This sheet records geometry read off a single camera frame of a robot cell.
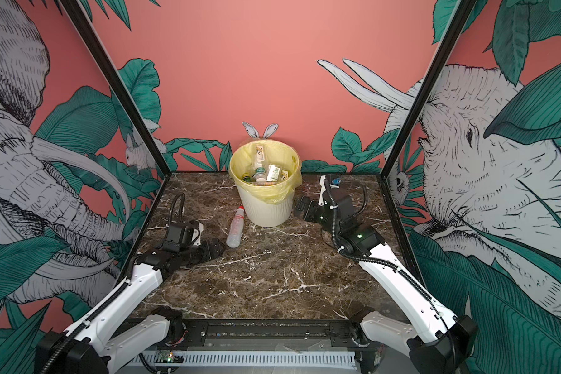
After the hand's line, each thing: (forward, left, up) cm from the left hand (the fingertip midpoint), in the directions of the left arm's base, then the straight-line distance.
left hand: (218, 247), depth 83 cm
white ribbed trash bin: (+14, -17, 0) cm, 22 cm away
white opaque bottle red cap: (+9, -4, -6) cm, 12 cm away
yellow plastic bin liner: (+35, -22, +13) cm, 44 cm away
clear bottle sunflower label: (+24, -21, +13) cm, 34 cm away
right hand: (+6, -30, +21) cm, 37 cm away
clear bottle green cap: (+28, -25, +8) cm, 38 cm away
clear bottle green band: (+22, -16, +15) cm, 31 cm away
